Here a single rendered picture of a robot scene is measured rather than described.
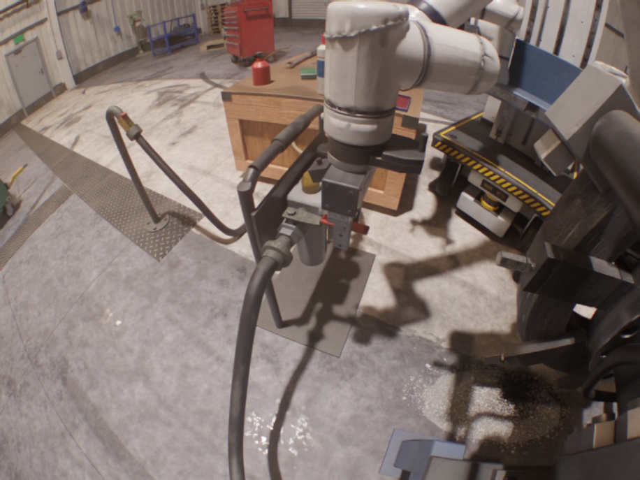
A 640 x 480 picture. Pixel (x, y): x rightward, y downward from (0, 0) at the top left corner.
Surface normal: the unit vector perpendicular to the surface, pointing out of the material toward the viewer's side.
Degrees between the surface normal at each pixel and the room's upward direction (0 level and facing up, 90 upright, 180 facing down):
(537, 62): 90
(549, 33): 90
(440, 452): 0
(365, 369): 0
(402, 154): 0
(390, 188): 90
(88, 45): 90
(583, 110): 67
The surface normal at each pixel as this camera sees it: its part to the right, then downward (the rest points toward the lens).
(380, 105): 0.43, 0.70
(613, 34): -0.47, 0.66
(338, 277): 0.01, -0.65
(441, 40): 0.16, 0.09
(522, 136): -0.75, 0.50
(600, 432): -0.66, -0.66
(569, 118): -0.86, -0.51
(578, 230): -0.98, 0.09
